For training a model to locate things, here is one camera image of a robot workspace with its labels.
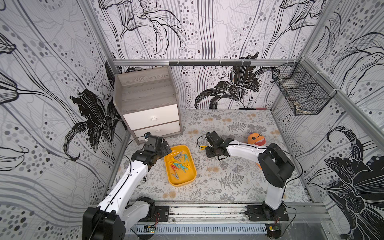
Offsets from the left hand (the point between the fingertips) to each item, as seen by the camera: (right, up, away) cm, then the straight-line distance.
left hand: (163, 152), depth 83 cm
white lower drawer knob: (-6, +11, +13) cm, 18 cm away
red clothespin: (+5, -10, +5) cm, 12 cm away
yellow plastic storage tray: (+9, -3, +10) cm, 14 cm away
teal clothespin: (+9, -10, +7) cm, 15 cm away
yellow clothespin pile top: (+23, +1, +15) cm, 28 cm away
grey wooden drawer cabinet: (-8, +28, -3) cm, 29 cm away
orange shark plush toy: (+57, +7, +10) cm, 58 cm away
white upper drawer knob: (-6, +19, +1) cm, 20 cm away
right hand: (+27, -1, +12) cm, 30 cm away
